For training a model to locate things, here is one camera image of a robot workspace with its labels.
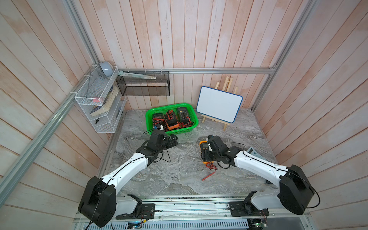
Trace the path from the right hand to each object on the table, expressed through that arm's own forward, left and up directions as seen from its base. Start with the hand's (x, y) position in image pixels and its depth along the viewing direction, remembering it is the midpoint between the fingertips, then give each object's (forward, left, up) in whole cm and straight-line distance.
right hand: (205, 153), depth 87 cm
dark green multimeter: (+24, +32, +5) cm, 40 cm away
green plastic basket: (+19, +14, +2) cm, 23 cm away
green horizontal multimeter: (+30, +14, +2) cm, 33 cm away
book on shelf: (+20, +57, +26) cm, 66 cm away
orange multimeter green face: (+20, +21, +3) cm, 30 cm away
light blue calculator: (+5, -32, -5) cm, 33 cm away
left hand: (+4, +20, +7) cm, 22 cm away
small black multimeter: (+22, +22, +8) cm, 32 cm away
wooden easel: (+38, -14, +23) cm, 47 cm away
